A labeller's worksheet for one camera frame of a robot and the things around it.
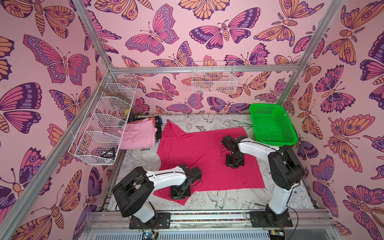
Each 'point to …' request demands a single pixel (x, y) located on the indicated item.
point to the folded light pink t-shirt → (140, 134)
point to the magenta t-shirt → (203, 149)
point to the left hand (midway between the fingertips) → (183, 198)
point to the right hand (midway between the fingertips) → (229, 167)
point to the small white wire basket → (214, 76)
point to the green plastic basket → (272, 125)
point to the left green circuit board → (150, 235)
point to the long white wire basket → (97, 136)
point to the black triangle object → (113, 155)
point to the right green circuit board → (277, 235)
